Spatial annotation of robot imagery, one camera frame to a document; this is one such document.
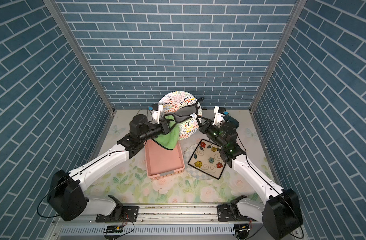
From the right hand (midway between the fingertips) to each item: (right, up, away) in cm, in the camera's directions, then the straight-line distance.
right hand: (196, 118), depth 71 cm
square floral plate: (+7, -24, +22) cm, 33 cm away
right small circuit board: (+21, -53, +1) cm, 57 cm away
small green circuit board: (-41, -54, +1) cm, 68 cm away
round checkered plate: (-1, -31, +16) cm, 36 cm away
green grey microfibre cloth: (-13, -10, -1) cm, 17 cm away
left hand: (-7, -3, +1) cm, 7 cm away
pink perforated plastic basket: (-21, -27, +20) cm, 40 cm away
